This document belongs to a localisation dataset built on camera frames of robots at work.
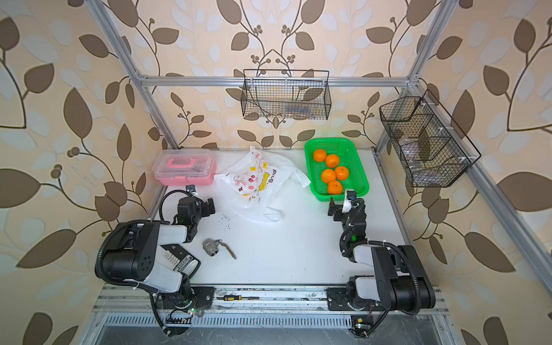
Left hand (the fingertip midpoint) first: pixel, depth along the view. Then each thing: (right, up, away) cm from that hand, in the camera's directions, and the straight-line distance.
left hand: (196, 198), depth 95 cm
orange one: (+59, +21, +20) cm, 65 cm away
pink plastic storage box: (-7, +14, +4) cm, 16 cm away
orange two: (+64, +18, +14) cm, 68 cm away
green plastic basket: (+73, +24, +20) cm, 79 cm away
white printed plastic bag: (+24, +7, +11) cm, 27 cm away
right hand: (+65, 0, -5) cm, 65 cm away
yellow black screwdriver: (+23, -32, -20) cm, 44 cm away
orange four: (+61, +10, +8) cm, 62 cm away
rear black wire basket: (+40, +47, +2) cm, 62 cm away
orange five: (+63, +5, +5) cm, 63 cm away
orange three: (+68, +12, +10) cm, 69 cm away
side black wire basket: (+91, +19, -22) cm, 95 cm away
